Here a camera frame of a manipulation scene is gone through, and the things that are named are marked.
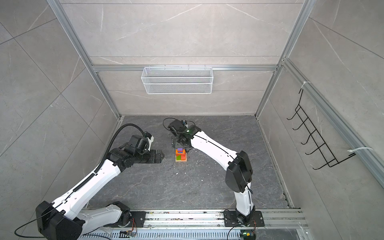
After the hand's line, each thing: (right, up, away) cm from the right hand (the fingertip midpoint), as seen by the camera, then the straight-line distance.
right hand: (182, 142), depth 85 cm
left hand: (-13, -5, -7) cm, 15 cm away
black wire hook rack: (+63, +5, -18) cm, 65 cm away
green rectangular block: (-3, -11, +8) cm, 14 cm away
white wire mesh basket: (-4, +41, +16) cm, 44 cm away
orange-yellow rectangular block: (-3, -7, +6) cm, 10 cm away
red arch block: (0, -10, +9) cm, 14 cm away
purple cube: (-1, -4, -1) cm, 4 cm away
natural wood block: (-1, -13, +8) cm, 15 cm away
